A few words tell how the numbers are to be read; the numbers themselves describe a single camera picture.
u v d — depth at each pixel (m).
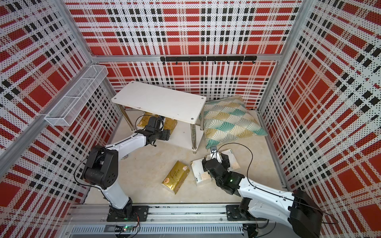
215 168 0.58
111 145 0.53
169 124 0.98
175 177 0.79
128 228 0.69
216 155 0.68
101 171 0.47
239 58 0.90
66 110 0.70
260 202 0.49
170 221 0.73
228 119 0.93
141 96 0.80
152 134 0.72
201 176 0.80
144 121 0.96
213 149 0.69
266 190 0.48
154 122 0.74
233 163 0.86
